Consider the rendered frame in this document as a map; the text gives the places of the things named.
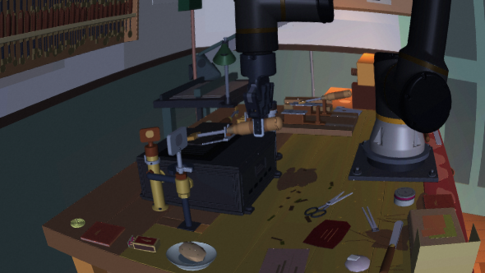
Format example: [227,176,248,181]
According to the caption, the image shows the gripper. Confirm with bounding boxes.
[239,52,277,137]

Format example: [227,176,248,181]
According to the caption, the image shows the wooden-handled brass-tipped tool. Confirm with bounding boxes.
[187,115,284,143]

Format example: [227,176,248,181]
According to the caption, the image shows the wooden tool stand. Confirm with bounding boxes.
[279,95,360,138]

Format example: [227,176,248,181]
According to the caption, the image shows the black stove body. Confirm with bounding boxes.
[136,122,284,216]

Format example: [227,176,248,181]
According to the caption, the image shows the grey air shutter plate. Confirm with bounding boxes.
[166,126,195,200]

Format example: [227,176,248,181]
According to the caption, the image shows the white pole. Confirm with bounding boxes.
[308,50,316,99]

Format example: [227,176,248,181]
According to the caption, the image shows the black press table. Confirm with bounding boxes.
[152,76,252,132]

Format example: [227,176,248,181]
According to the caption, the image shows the green shaded lamp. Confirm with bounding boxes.
[212,36,238,105]

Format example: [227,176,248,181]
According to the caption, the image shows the orange block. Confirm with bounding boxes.
[321,86,353,111]

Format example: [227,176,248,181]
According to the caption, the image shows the grey flat plate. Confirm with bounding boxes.
[332,105,363,118]

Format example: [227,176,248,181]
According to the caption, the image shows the orange wooden cabinet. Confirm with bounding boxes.
[350,52,376,111]

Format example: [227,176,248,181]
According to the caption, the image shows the green box on pole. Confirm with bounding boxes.
[177,0,202,81]

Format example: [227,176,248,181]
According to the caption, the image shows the dark red leather piece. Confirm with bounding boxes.
[303,219,352,250]

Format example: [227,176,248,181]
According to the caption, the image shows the grey-brown sheet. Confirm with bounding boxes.
[258,248,311,273]

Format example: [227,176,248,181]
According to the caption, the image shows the grey tweezers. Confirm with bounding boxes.
[360,205,381,234]

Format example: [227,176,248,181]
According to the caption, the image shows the tan rounded lump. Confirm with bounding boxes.
[178,242,207,264]

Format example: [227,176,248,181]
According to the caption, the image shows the grey round tin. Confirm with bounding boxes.
[393,187,417,207]

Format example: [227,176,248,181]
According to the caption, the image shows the grey dish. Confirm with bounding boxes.
[165,240,218,272]

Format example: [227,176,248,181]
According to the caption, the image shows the red matchbox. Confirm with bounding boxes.
[127,234,159,254]

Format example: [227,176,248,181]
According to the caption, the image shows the red-brown flat pad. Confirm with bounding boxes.
[80,221,127,248]

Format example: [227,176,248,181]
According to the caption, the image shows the tan cardboard box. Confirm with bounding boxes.
[408,206,482,273]

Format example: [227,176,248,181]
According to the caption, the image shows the grey scissors dark handles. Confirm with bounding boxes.
[303,191,354,220]

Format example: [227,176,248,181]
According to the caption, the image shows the brass gas cock brown handle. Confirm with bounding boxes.
[138,126,170,212]

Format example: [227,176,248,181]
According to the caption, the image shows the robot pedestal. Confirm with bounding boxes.
[348,113,440,183]

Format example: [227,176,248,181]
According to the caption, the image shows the brown-handled knife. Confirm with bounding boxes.
[378,219,405,273]

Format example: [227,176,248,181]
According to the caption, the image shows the wooden wall tool rack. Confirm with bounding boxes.
[0,0,140,80]

